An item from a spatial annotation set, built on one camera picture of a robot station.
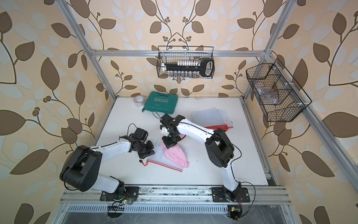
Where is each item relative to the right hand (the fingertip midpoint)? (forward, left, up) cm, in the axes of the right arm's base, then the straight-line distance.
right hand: (168, 146), depth 86 cm
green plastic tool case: (+39, +7, -2) cm, 40 cm away
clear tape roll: (+44, +28, -4) cm, 52 cm away
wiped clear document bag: (+26, -32, -8) cm, 42 cm away
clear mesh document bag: (-3, +8, -7) cm, 11 cm away
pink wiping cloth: (-5, -4, -2) cm, 7 cm away
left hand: (0, +10, -5) cm, 11 cm away
